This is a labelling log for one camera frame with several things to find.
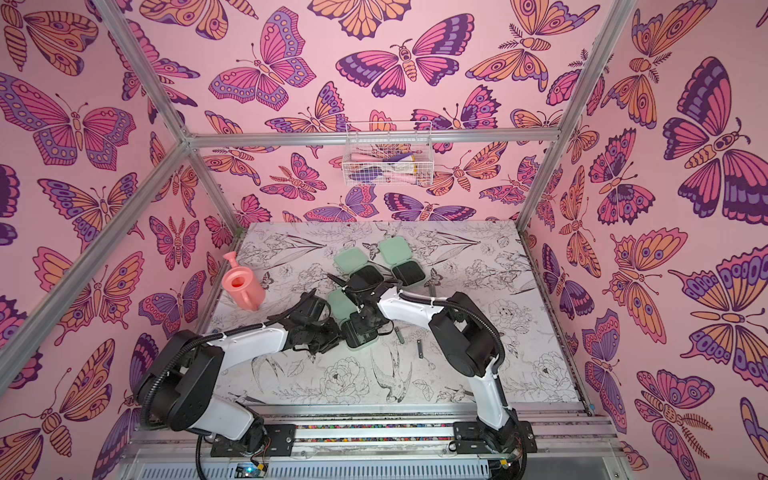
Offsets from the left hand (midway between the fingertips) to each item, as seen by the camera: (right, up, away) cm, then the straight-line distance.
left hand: (348, 336), depth 90 cm
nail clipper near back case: (+27, +12, +12) cm, 32 cm away
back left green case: (+3, +18, +16) cm, 24 cm away
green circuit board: (-21, -28, -18) cm, 39 cm away
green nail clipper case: (+3, +4, -7) cm, 8 cm away
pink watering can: (-32, +15, 0) cm, 35 cm away
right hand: (+4, +3, +3) cm, 6 cm away
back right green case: (+15, +26, +23) cm, 38 cm away
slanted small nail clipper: (+16, 0, +1) cm, 16 cm away
